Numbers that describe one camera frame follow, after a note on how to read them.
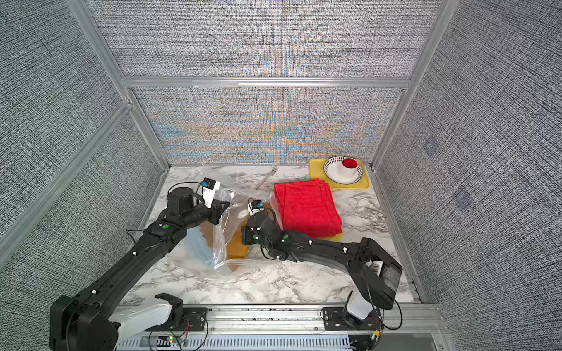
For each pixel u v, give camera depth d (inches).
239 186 42.9
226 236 30.5
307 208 35.5
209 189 26.7
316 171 46.6
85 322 14.9
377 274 17.7
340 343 27.6
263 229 23.1
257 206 28.3
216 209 26.6
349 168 42.4
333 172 45.6
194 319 28.7
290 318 29.7
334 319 28.8
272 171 46.1
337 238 32.9
